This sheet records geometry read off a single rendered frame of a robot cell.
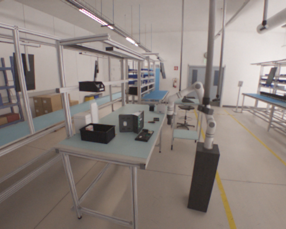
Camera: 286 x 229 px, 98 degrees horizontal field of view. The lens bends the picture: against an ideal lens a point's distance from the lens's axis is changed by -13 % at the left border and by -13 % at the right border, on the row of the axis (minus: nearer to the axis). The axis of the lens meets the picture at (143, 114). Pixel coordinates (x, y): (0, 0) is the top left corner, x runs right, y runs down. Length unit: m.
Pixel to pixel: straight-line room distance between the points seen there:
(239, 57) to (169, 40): 3.60
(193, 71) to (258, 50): 3.30
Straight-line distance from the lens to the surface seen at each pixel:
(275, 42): 9.35
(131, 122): 1.58
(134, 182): 1.31
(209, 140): 1.67
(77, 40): 1.44
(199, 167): 1.74
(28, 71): 2.69
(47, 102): 4.80
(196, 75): 8.10
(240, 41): 8.66
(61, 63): 1.53
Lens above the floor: 1.63
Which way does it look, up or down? 16 degrees down
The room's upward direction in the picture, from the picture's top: straight up
